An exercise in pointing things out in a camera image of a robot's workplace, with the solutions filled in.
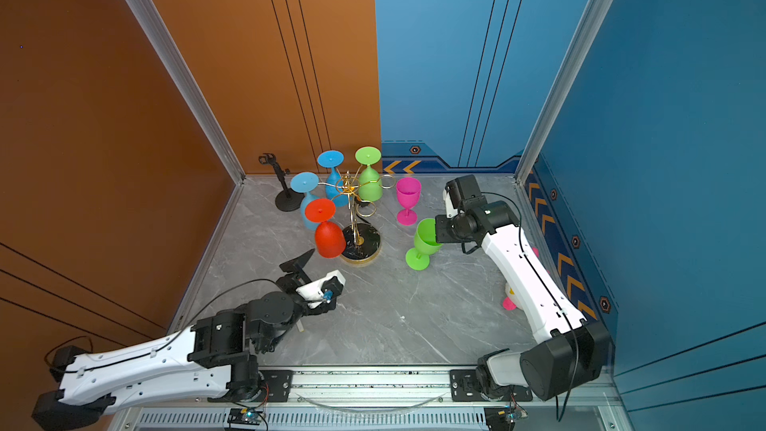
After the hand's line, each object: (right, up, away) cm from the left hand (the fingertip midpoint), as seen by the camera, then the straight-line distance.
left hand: (322, 261), depth 68 cm
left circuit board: (-19, -38, +3) cm, 42 cm away
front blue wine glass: (-7, +19, +11) cm, 23 cm away
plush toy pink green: (+50, -14, +16) cm, 55 cm away
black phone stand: (-23, +14, +43) cm, 51 cm away
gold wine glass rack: (+6, +1, +31) cm, 32 cm away
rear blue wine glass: (+1, +18, +11) cm, 21 cm away
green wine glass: (+9, +19, +22) cm, 30 cm away
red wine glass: (0, +4, +10) cm, 11 cm away
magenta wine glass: (+21, +17, +27) cm, 38 cm away
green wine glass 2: (+24, -3, +19) cm, 31 cm away
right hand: (+30, +6, +11) cm, 32 cm away
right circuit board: (+42, -38, +2) cm, 57 cm away
